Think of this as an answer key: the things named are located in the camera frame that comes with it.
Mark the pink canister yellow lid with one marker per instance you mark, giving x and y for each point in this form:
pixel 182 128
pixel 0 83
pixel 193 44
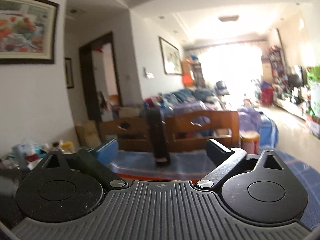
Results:
pixel 250 141

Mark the wooden chair far left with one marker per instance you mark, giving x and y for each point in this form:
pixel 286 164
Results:
pixel 132 134

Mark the framed flower painting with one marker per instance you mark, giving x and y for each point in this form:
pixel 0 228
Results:
pixel 170 57

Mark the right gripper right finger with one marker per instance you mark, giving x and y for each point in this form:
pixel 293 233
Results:
pixel 226 161

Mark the wooden chair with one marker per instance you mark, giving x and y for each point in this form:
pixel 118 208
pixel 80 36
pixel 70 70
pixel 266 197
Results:
pixel 190 132
pixel 132 134

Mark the framed fruit painting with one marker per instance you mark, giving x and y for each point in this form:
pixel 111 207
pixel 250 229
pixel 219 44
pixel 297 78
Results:
pixel 28 31

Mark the black thermos bottle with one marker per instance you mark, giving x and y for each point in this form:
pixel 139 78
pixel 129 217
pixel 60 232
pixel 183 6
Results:
pixel 155 121

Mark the wooden chair far middle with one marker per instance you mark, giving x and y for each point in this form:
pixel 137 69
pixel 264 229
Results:
pixel 190 132

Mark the orange cardboard box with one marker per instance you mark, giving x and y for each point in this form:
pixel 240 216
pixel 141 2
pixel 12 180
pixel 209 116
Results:
pixel 158 177

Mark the small dark framed picture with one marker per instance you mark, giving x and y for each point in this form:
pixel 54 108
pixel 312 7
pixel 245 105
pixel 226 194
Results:
pixel 69 73

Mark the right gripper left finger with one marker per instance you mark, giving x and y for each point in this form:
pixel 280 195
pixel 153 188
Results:
pixel 94 162

